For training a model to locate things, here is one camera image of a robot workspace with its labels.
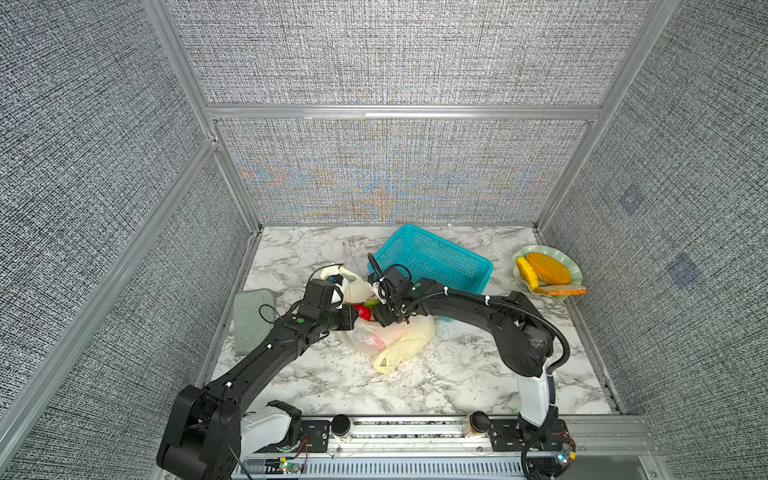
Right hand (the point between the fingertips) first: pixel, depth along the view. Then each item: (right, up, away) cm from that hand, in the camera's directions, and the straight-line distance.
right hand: (379, 304), depth 91 cm
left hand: (-5, -1, -7) cm, 9 cm away
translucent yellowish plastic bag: (+4, -10, -9) cm, 14 cm away
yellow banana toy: (+49, +9, +8) cm, 50 cm away
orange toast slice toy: (+55, +4, -1) cm, 55 cm away
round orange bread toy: (+56, +10, +8) cm, 58 cm away
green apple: (-2, 0, 0) cm, 2 cm away
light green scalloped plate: (+66, +8, +9) cm, 67 cm away
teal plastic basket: (+16, +15, +19) cm, 29 cm away
